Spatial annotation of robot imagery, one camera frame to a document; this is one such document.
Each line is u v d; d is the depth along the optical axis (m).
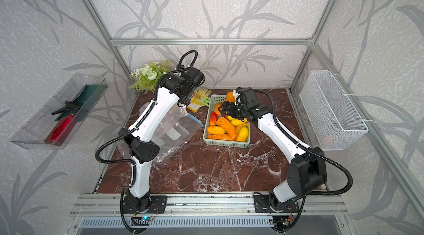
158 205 0.73
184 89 0.54
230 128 0.91
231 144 0.89
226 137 0.90
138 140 0.49
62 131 0.58
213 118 0.99
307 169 0.42
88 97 0.68
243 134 0.87
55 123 0.64
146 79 0.87
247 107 0.62
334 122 0.62
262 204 0.73
